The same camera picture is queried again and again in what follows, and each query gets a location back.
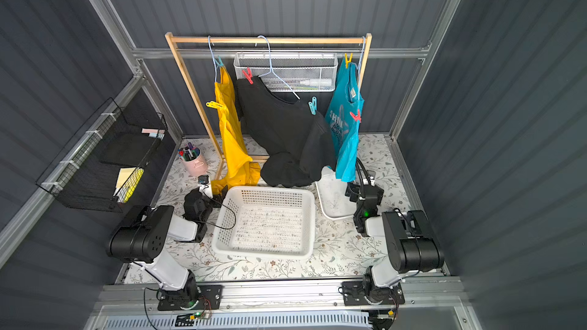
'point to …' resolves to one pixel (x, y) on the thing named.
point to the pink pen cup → (192, 160)
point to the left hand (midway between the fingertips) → (213, 186)
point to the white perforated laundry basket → (267, 222)
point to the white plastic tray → (332, 193)
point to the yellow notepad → (128, 180)
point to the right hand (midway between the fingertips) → (368, 183)
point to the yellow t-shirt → (241, 170)
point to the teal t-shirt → (342, 121)
